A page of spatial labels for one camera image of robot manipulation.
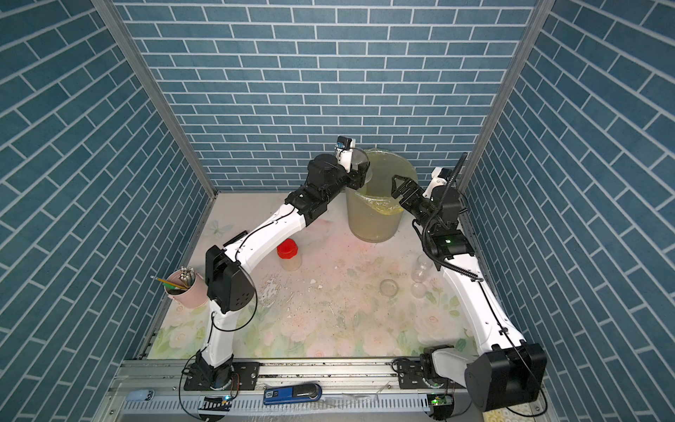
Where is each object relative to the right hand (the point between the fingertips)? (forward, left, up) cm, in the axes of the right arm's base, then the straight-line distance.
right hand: (405, 184), depth 73 cm
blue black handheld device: (-48, +27, -32) cm, 63 cm away
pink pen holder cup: (-24, +64, -26) cm, 73 cm away
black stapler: (+1, +61, -34) cm, 69 cm away
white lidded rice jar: (-10, -9, -28) cm, 31 cm away
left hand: (+8, +10, +1) cm, 13 cm away
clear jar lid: (-14, +1, -37) cm, 39 cm away
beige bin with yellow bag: (+3, +8, -17) cm, 19 cm away
